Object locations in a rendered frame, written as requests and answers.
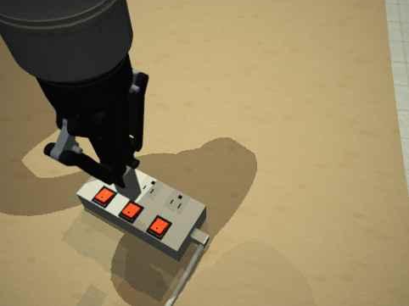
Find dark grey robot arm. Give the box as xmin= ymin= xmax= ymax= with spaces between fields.
xmin=0 ymin=0 xmax=133 ymax=82

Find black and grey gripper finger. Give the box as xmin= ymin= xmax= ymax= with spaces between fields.
xmin=112 ymin=69 xmax=148 ymax=197
xmin=43 ymin=111 xmax=138 ymax=202

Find white power strip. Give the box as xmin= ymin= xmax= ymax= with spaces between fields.
xmin=77 ymin=169 xmax=210 ymax=306

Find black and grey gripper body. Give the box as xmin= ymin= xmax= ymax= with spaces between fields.
xmin=36 ymin=53 xmax=133 ymax=138

